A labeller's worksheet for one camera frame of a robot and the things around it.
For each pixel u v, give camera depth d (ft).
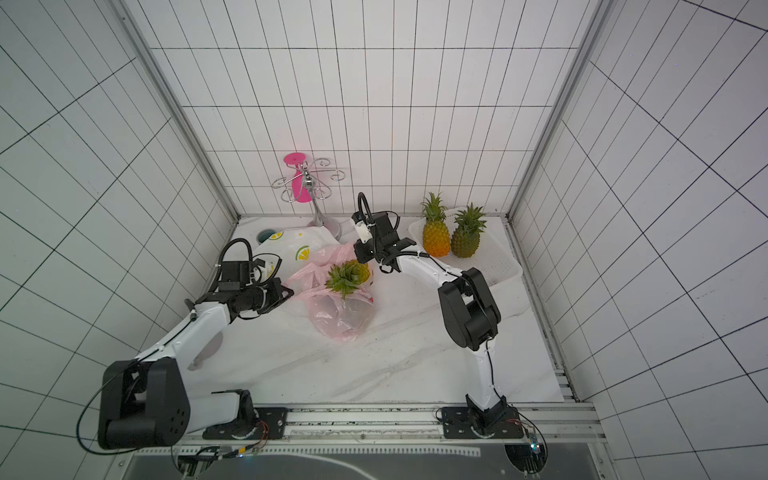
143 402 1.31
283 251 3.28
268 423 2.38
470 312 1.71
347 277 2.68
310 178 3.03
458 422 2.38
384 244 2.43
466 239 3.20
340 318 2.67
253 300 2.37
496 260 3.21
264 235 3.37
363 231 2.73
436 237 3.23
